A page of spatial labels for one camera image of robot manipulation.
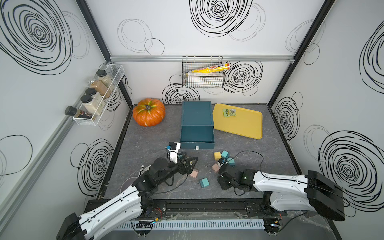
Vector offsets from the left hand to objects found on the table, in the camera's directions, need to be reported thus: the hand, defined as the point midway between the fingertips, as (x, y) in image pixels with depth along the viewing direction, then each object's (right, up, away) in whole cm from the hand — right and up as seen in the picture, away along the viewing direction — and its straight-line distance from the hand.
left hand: (192, 156), depth 72 cm
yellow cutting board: (+36, +17, +39) cm, 56 cm away
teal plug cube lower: (+7, -17, +9) cm, 20 cm away
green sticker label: (+27, +23, +43) cm, 56 cm away
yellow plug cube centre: (+16, -4, +19) cm, 25 cm away
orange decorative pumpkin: (-29, +23, +27) cm, 46 cm away
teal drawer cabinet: (+3, +14, +15) cm, 20 cm away
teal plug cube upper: (+20, -4, +19) cm, 28 cm away
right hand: (+16, -17, +11) cm, 26 cm away
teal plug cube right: (+23, -7, +16) cm, 29 cm away
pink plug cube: (+1, -12, +12) cm, 17 cm away
